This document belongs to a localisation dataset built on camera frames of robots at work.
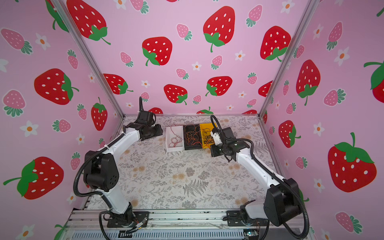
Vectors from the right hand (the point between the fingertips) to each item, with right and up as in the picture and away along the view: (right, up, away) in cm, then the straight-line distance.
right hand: (211, 148), depth 84 cm
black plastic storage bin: (-8, +1, +15) cm, 17 cm away
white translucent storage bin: (-22, +10, +21) cm, 32 cm away
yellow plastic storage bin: (-1, +4, +19) cm, 19 cm away
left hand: (-31, +10, +9) cm, 34 cm away
